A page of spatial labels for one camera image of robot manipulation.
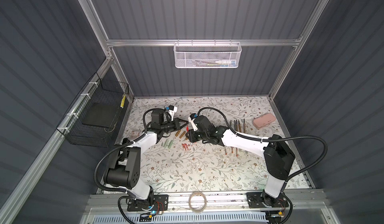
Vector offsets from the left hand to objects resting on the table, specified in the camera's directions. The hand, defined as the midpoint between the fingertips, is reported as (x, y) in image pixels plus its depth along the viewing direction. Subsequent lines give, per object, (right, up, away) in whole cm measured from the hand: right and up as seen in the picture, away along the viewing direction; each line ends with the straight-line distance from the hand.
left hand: (189, 123), depth 85 cm
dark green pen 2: (+32, -3, +17) cm, 36 cm away
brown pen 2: (+34, -3, +18) cm, 39 cm away
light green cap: (-16, -13, +9) cm, 23 cm away
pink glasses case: (+52, +1, +20) cm, 55 cm away
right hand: (-1, -6, -1) cm, 6 cm away
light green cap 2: (-13, -14, +9) cm, 21 cm away
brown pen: (+33, -3, +18) cm, 37 cm away
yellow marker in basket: (-38, +13, -1) cm, 40 cm away
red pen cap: (-2, -15, +9) cm, 18 cm away
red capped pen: (-1, -4, 0) cm, 4 cm away
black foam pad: (-43, +6, -11) cm, 45 cm away
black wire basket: (-50, +18, -4) cm, 53 cm away
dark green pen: (+28, -2, +20) cm, 34 cm away
